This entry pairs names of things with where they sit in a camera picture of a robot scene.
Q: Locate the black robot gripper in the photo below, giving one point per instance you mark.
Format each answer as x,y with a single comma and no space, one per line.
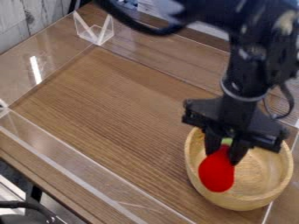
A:
224,118

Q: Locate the light green block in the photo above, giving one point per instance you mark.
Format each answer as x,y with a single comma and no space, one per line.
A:
228,141

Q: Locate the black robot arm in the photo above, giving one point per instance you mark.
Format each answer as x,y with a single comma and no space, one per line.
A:
264,62

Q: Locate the brown wooden bowl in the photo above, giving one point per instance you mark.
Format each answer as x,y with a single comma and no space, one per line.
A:
262,175

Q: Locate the black metal stand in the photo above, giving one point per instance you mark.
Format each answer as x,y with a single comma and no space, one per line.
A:
22,207

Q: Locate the clear acrylic tray wall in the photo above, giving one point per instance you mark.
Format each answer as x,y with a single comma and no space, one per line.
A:
94,192

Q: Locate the clear acrylic corner bracket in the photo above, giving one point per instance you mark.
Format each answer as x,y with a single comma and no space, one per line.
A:
96,34

